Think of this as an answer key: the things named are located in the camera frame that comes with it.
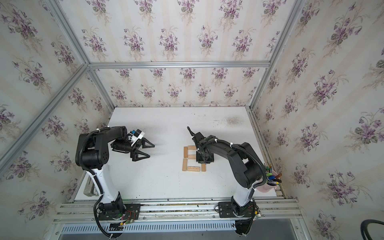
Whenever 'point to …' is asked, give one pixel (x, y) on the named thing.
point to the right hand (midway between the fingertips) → (204, 162)
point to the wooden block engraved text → (203, 167)
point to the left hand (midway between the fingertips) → (151, 154)
